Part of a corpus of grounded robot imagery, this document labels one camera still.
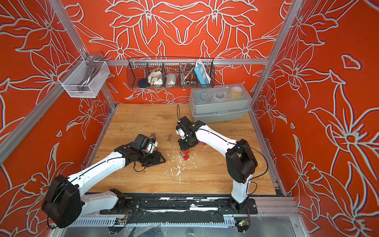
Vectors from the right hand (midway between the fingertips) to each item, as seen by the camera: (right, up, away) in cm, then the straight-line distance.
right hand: (181, 147), depth 85 cm
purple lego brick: (+2, -6, +3) cm, 7 cm away
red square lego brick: (+10, +7, -24) cm, 27 cm away
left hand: (-10, -7, -4) cm, 13 cm away
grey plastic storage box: (+26, +28, +12) cm, 40 cm away
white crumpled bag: (-17, +43, +7) cm, 47 cm away
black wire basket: (-8, +49, +15) cm, 52 cm away
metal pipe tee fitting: (-20, +5, +16) cm, 26 cm away
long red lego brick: (+3, -8, +4) cm, 9 cm away
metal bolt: (-9, +3, +13) cm, 16 cm away
